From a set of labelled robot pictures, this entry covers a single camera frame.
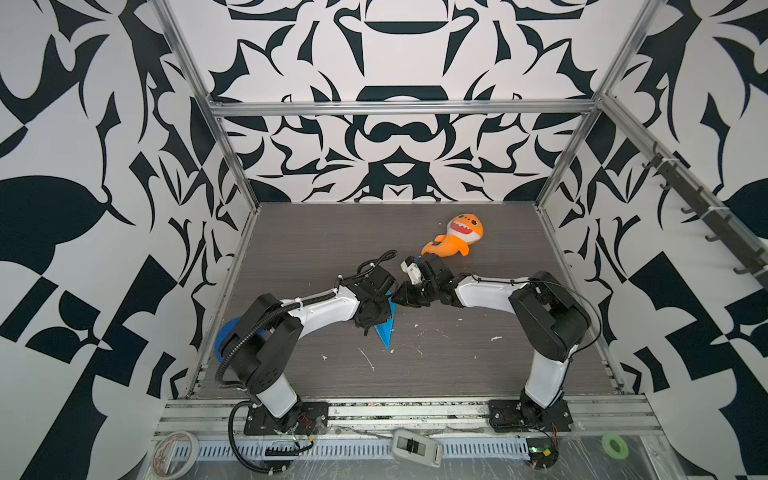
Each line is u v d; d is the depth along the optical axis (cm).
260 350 45
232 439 69
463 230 102
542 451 71
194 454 69
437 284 75
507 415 74
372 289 71
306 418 73
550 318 50
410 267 88
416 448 67
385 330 88
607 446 71
